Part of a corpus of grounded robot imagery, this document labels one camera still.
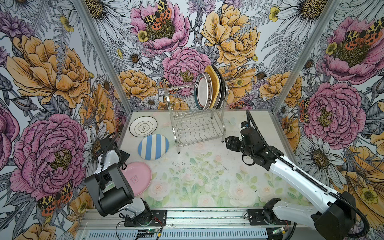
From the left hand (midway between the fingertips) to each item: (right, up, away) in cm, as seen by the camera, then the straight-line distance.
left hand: (121, 167), depth 87 cm
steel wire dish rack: (+39, +24, +19) cm, 49 cm away
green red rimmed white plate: (+45, +43, +1) cm, 63 cm away
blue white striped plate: (+14, +9, +13) cm, 22 cm away
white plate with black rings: (+4, +23, +25) cm, 34 cm away
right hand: (+61, +14, -7) cm, 63 cm away
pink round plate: (+10, -5, +1) cm, 11 cm away
